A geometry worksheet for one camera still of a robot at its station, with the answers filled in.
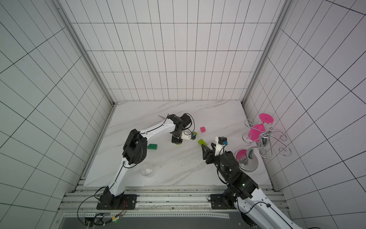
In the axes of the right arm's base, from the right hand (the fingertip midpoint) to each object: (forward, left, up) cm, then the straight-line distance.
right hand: (206, 142), depth 74 cm
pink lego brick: (+21, 0, -18) cm, 27 cm away
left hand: (+10, +19, -16) cm, 27 cm away
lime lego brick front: (+8, +17, -18) cm, 26 cm away
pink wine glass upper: (+12, -32, +7) cm, 35 cm away
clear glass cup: (-11, +34, -18) cm, 40 cm away
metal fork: (+31, +32, -19) cm, 49 cm away
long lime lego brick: (+11, +1, -19) cm, 21 cm away
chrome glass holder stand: (-6, -26, +8) cm, 27 cm away
